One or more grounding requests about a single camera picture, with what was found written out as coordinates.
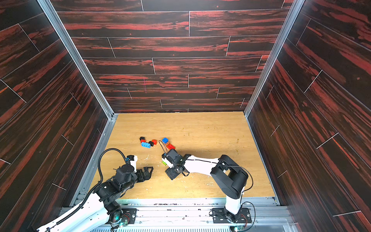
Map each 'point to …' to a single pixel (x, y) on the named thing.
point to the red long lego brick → (171, 147)
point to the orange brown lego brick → (167, 144)
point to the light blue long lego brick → (146, 145)
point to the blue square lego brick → (165, 140)
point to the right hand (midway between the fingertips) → (174, 168)
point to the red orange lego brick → (155, 141)
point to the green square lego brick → (164, 163)
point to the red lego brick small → (143, 140)
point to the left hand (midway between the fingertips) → (149, 169)
